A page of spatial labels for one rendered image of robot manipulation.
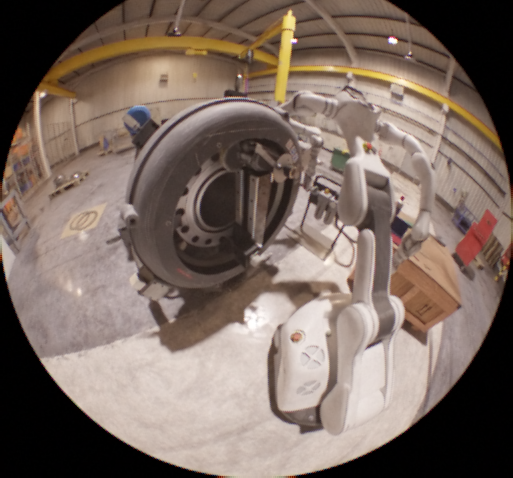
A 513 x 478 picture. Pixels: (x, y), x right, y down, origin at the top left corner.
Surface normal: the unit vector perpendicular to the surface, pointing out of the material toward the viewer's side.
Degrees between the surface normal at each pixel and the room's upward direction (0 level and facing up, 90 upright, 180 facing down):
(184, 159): 90
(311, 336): 0
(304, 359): 0
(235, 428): 0
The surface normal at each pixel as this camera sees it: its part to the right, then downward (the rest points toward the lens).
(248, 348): 0.10, -0.77
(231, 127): 0.69, 0.51
